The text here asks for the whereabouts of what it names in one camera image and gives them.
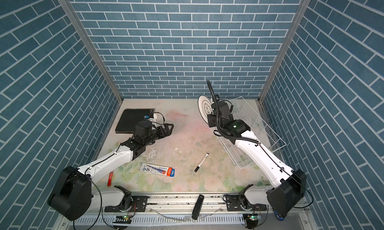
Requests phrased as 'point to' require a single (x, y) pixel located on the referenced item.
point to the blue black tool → (278, 217)
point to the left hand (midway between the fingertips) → (169, 127)
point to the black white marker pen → (202, 161)
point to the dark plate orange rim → (130, 117)
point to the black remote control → (197, 209)
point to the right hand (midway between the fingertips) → (212, 111)
